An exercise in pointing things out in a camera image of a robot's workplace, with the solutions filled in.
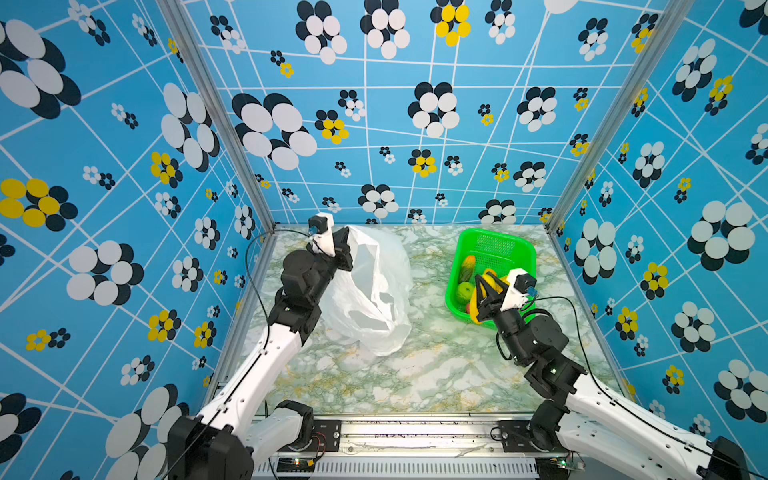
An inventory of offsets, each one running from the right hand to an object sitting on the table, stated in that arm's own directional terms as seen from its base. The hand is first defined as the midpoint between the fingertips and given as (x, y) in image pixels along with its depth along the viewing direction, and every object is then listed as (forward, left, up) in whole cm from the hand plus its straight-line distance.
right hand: (485, 277), depth 69 cm
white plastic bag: (-6, +27, -3) cm, 28 cm away
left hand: (+9, +33, +7) cm, 35 cm away
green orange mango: (+21, -3, -25) cm, 33 cm away
